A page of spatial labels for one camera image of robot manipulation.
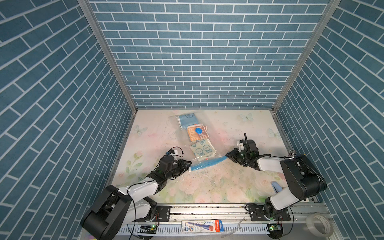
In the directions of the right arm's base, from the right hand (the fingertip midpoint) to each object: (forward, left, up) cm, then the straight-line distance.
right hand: (226, 154), depth 93 cm
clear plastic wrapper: (-39, -2, -3) cm, 39 cm away
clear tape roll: (-33, -46, 0) cm, 57 cm away
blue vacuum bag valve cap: (+16, +19, +2) cm, 25 cm away
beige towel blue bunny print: (+2, +15, +1) cm, 15 cm away
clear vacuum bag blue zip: (0, +4, -1) cm, 4 cm away
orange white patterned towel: (+12, +22, +1) cm, 25 cm away
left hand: (-10, +19, +4) cm, 22 cm away
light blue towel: (+27, +28, 0) cm, 39 cm away
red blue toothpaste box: (-38, +12, -1) cm, 40 cm away
